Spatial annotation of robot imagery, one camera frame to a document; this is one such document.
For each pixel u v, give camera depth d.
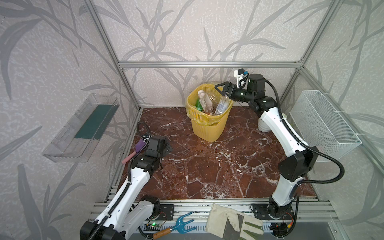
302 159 0.46
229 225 0.70
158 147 0.59
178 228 0.69
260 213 0.74
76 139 0.64
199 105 0.86
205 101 0.83
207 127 0.84
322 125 0.64
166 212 0.74
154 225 0.71
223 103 0.85
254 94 0.58
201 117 0.79
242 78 0.67
